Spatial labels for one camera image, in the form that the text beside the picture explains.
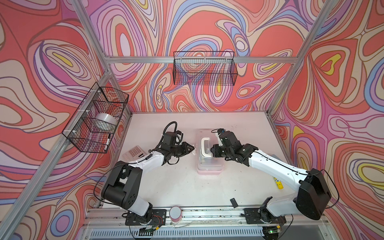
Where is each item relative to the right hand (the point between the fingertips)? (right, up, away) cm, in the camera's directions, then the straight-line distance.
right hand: (213, 152), depth 83 cm
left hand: (-10, +2, +4) cm, 11 cm away
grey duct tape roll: (-54, +19, -9) cm, 58 cm away
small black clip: (+11, -26, -5) cm, 28 cm away
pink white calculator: (-49, -3, +11) cm, 51 cm away
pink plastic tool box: (-4, -6, -2) cm, 7 cm away
